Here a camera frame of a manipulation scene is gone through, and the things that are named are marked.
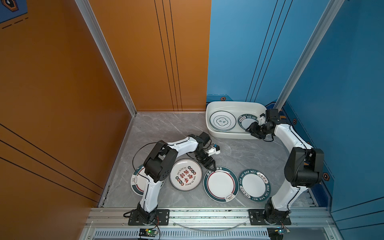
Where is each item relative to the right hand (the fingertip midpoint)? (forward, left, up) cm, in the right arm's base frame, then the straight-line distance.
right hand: (247, 130), depth 93 cm
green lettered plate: (+19, -5, -12) cm, 23 cm away
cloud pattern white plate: (+17, +13, -10) cm, 24 cm away
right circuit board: (-51, -6, -14) cm, 53 cm away
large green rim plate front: (-30, +18, -12) cm, 37 cm away
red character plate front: (-23, +38, -12) cm, 46 cm away
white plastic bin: (+30, -1, -9) cm, 32 cm away
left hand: (-19, +23, -11) cm, 32 cm away
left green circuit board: (-51, +55, -13) cm, 76 cm away
